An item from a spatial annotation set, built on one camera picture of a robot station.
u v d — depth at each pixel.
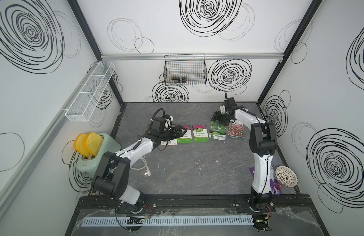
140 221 0.72
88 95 0.75
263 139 0.58
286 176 0.82
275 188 0.76
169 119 0.79
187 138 0.99
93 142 0.76
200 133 1.02
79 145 0.73
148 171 0.83
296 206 0.75
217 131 1.02
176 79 0.89
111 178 0.43
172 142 0.96
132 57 0.91
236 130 1.03
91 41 0.83
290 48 0.88
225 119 0.90
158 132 0.69
